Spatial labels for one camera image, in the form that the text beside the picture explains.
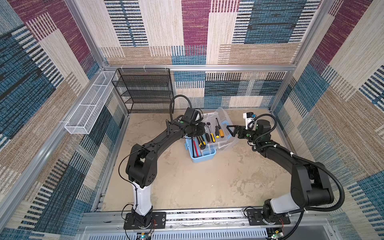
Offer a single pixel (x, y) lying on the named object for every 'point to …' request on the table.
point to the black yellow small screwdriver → (217, 132)
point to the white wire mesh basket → (79, 122)
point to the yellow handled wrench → (213, 138)
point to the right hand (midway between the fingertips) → (232, 128)
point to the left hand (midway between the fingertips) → (205, 129)
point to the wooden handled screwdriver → (221, 132)
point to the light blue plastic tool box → (227, 143)
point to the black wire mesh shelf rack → (145, 90)
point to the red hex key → (196, 148)
